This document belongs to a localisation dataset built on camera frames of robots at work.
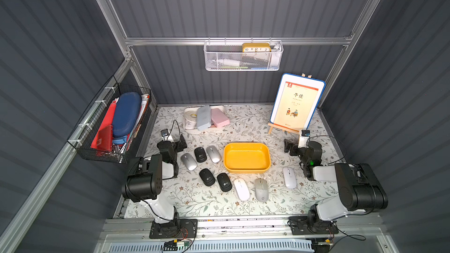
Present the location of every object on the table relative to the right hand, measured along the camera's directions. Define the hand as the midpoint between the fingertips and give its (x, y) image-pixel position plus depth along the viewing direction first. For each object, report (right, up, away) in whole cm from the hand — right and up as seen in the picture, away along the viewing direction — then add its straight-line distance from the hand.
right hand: (298, 139), depth 93 cm
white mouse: (-31, -23, -11) cm, 40 cm away
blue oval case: (-81, +14, -19) cm, 85 cm away
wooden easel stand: (-12, +7, +7) cm, 16 cm away
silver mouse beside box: (-46, -9, +3) cm, 47 cm away
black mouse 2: (-40, -20, -8) cm, 45 cm away
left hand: (-67, +2, +1) cm, 67 cm away
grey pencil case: (-53, +12, +13) cm, 56 cm away
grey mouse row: (-22, -21, -12) cm, 33 cm away
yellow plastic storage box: (-29, -11, +3) cm, 31 cm away
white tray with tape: (-62, +12, +16) cm, 65 cm away
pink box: (-44, +11, +11) cm, 47 cm away
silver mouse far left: (-59, -12, +1) cm, 60 cm away
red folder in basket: (-85, +2, -28) cm, 90 cm away
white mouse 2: (-7, -17, -6) cm, 19 cm away
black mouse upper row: (-53, -8, +1) cm, 54 cm away
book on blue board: (-2, +20, -4) cm, 21 cm away
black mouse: (-49, -18, -6) cm, 52 cm away
